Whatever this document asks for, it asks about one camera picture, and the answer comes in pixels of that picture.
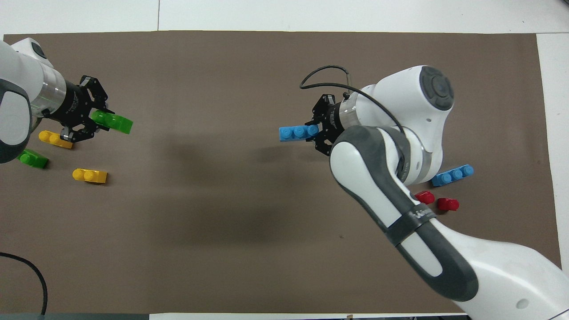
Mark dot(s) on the blue three-stud brick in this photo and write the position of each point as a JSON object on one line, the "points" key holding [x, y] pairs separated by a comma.
{"points": [[295, 132], [452, 175]]}

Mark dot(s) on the small red brick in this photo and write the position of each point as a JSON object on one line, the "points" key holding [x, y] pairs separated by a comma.
{"points": [[448, 204], [425, 197]]}

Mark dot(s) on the green two-stud brick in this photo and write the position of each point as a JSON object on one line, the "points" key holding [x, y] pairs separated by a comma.
{"points": [[33, 159], [116, 122]]}

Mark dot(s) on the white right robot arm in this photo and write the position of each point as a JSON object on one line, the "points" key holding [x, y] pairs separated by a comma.
{"points": [[400, 98]]}

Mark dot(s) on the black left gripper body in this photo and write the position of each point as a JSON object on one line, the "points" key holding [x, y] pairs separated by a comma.
{"points": [[76, 106]]}

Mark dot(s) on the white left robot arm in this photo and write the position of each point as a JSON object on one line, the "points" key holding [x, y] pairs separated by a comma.
{"points": [[18, 75]]}

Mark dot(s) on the yellow two-stud brick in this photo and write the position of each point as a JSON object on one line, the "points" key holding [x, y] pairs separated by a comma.
{"points": [[51, 138], [90, 176]]}

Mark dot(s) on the brown table mat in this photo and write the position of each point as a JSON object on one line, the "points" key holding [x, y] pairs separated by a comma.
{"points": [[222, 200]]}

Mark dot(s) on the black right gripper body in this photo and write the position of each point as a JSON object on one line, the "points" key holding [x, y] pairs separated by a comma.
{"points": [[333, 122]]}

